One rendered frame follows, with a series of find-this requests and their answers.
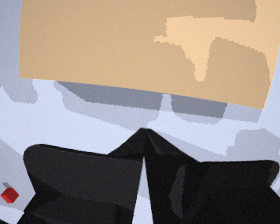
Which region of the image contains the red square block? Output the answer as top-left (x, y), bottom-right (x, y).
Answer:
top-left (0, 187), bottom-right (19, 203)

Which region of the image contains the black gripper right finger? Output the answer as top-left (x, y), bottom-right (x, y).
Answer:
top-left (144, 128), bottom-right (280, 224)

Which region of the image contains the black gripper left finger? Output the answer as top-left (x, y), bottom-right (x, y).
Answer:
top-left (22, 128), bottom-right (146, 224)

